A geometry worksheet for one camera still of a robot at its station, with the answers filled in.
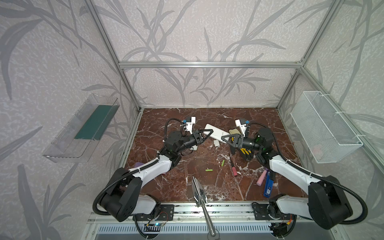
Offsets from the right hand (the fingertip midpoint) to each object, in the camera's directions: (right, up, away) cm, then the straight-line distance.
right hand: (223, 135), depth 73 cm
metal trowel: (-12, -34, +5) cm, 36 cm away
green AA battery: (-6, -23, +15) cm, 28 cm away
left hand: (-5, +3, -3) cm, 7 cm away
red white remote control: (-15, -11, +24) cm, 30 cm away
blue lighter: (+25, -28, +6) cm, 38 cm away
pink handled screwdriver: (+8, -21, +15) cm, 27 cm away
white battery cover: (-1, -8, +26) cm, 27 cm away
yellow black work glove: (+17, -13, +18) cm, 28 cm away
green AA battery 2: (+2, -19, +18) cm, 26 cm away
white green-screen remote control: (-3, +1, -1) cm, 3 cm away
